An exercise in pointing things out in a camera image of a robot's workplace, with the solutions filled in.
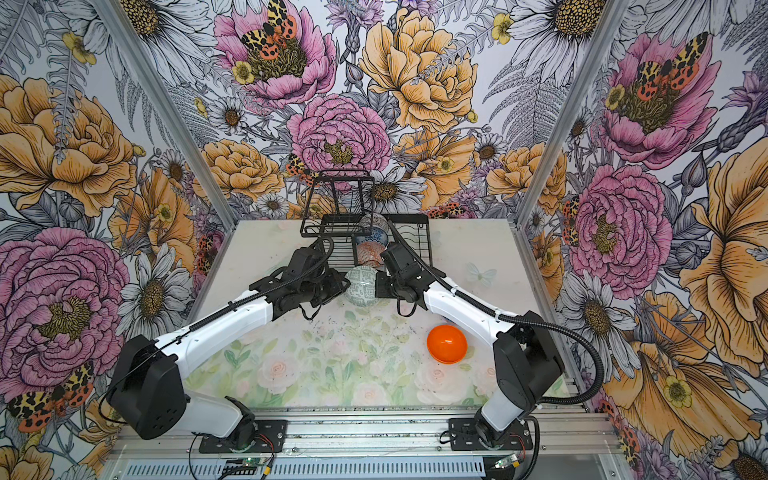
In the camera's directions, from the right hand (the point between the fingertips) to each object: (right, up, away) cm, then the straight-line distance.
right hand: (381, 294), depth 85 cm
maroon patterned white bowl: (-4, +24, +31) cm, 39 cm away
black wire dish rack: (-16, +27, +30) cm, 44 cm away
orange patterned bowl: (-5, +11, +23) cm, 26 cm away
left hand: (-10, 0, -1) cm, 10 cm away
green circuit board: (-29, -37, -14) cm, 49 cm away
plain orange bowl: (+19, -15, +2) cm, 24 cm away
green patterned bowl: (-6, +1, +4) cm, 7 cm away
